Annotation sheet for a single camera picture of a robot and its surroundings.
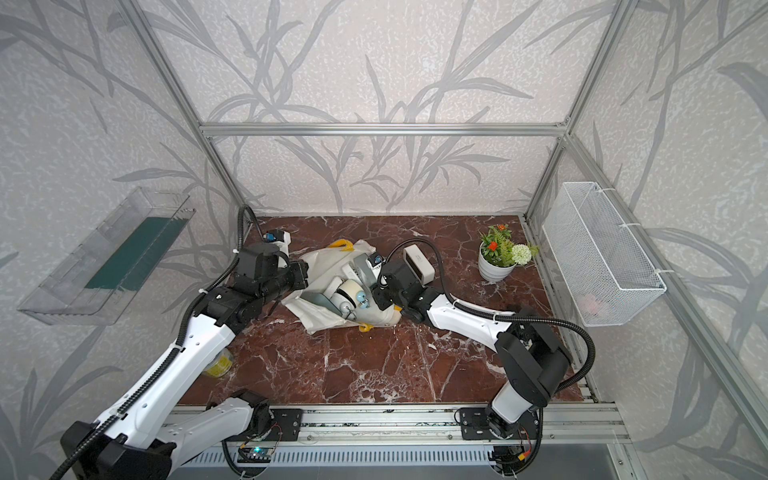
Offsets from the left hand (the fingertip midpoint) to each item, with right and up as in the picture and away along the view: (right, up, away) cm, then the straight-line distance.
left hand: (308, 265), depth 76 cm
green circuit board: (-12, -46, -4) cm, 48 cm away
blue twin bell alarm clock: (+9, -9, +14) cm, 19 cm away
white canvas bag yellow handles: (-1, -2, +17) cm, 17 cm away
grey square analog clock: (+13, -2, +13) cm, 18 cm away
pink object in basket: (+70, -9, -3) cm, 71 cm away
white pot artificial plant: (+54, +2, +15) cm, 56 cm away
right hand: (+16, -5, +10) cm, 20 cm away
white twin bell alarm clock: (+8, -14, +10) cm, 19 cm away
